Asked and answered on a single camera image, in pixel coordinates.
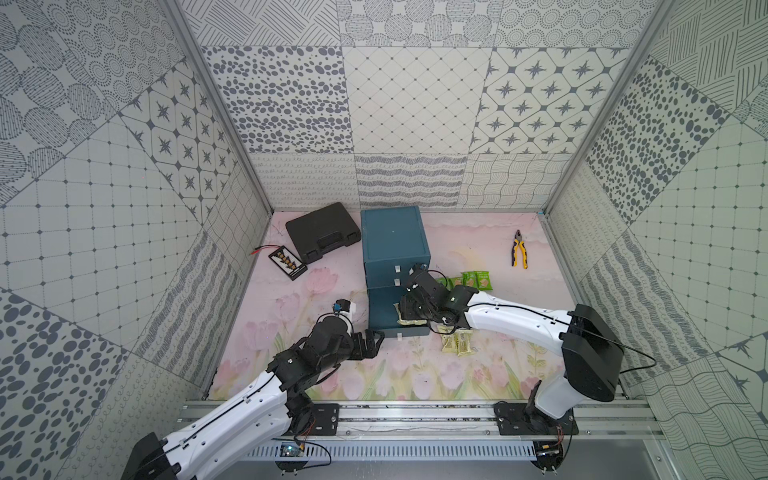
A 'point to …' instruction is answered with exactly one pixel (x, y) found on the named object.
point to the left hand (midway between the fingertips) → (373, 331)
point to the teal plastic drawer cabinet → (393, 242)
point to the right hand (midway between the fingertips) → (408, 308)
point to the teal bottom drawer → (384, 316)
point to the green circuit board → (289, 449)
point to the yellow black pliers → (519, 242)
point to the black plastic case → (322, 230)
